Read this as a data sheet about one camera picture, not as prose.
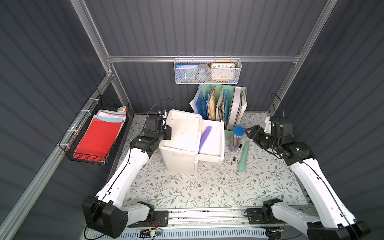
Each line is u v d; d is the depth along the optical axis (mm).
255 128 639
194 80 889
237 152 965
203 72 895
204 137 846
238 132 855
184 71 837
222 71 888
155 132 559
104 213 375
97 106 789
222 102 962
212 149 791
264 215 678
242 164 893
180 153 706
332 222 371
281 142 510
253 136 619
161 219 736
